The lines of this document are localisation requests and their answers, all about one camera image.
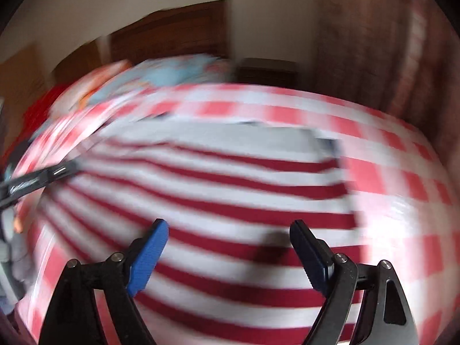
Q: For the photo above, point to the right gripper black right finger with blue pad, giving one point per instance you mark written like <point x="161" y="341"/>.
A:
<point x="384" y="315"/>

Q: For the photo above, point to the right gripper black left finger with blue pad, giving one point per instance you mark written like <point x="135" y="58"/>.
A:
<point x="72" y="315"/>

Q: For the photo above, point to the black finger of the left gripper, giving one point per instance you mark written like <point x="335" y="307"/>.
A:
<point x="16" y="188"/>

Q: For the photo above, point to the red white striped shirt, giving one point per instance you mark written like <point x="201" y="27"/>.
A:
<point x="229" y="192"/>

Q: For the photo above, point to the red cloth pile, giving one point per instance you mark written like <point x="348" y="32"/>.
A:
<point x="35" y="116"/>

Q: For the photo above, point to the red white checkered bedsheet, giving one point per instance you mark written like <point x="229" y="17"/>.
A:
<point x="405" y="208"/>

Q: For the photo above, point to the brown wooden headboard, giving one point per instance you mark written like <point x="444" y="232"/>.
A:
<point x="201" y="28"/>

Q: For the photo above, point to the dark wooden nightstand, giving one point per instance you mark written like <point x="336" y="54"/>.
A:
<point x="268" y="72"/>

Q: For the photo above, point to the brown patterned curtain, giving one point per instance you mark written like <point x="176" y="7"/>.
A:
<point x="396" y="56"/>

